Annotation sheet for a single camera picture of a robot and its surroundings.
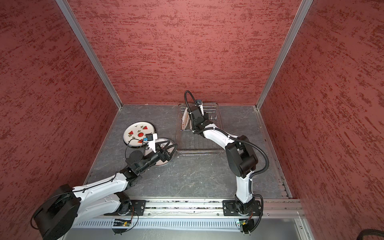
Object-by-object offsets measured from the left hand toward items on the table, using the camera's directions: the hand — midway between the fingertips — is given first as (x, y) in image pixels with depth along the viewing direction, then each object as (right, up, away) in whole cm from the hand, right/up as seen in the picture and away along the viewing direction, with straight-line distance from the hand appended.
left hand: (174, 146), depth 76 cm
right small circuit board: (+37, -38, -5) cm, 53 cm away
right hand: (+14, +16, +18) cm, 28 cm away
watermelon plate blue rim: (-31, +4, +25) cm, 40 cm away
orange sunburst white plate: (+3, +14, +31) cm, 35 cm away
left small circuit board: (-26, -38, -4) cm, 46 cm away
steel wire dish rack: (+7, -2, +22) cm, 23 cm away
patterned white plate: (-8, +2, +2) cm, 9 cm away
